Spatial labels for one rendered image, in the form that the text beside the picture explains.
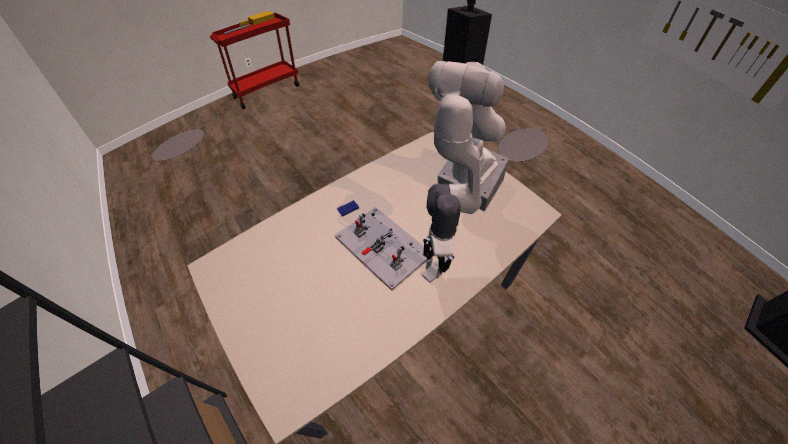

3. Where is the blue rectangular plate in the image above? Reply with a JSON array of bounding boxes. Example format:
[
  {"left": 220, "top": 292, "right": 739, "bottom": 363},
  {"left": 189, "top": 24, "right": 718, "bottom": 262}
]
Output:
[{"left": 337, "top": 201, "right": 359, "bottom": 217}]

